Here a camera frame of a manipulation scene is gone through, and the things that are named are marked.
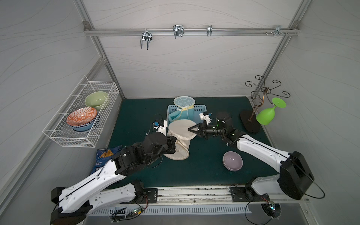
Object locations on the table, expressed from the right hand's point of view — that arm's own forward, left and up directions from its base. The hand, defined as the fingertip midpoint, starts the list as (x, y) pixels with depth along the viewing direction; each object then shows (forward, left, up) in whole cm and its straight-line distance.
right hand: (187, 128), depth 71 cm
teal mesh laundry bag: (+35, +2, -18) cm, 39 cm away
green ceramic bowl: (+10, +49, +9) cm, 51 cm away
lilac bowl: (-7, -28, -24) cm, 38 cm away
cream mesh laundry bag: (0, +4, 0) cm, 5 cm away
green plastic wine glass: (+14, -46, -4) cm, 48 cm away
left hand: (-8, +4, +4) cm, 10 cm away
